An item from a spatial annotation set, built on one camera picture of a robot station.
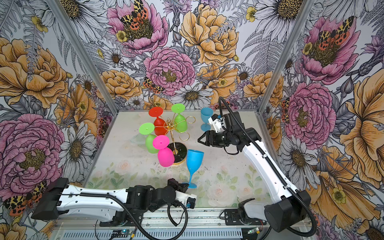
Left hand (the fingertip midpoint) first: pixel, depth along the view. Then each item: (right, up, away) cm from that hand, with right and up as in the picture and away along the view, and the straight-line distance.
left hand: (183, 183), depth 72 cm
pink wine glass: (-9, +13, +1) cm, 16 cm away
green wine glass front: (-17, +26, +1) cm, 31 cm away
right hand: (+9, +18, -1) cm, 20 cm away
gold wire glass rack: (-4, +11, +25) cm, 28 cm away
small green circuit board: (-28, -22, -1) cm, 36 cm away
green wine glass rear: (-3, +29, +9) cm, 30 cm away
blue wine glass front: (+13, +35, +29) cm, 47 cm away
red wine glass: (-14, +27, +12) cm, 33 cm away
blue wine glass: (+5, +11, -1) cm, 12 cm away
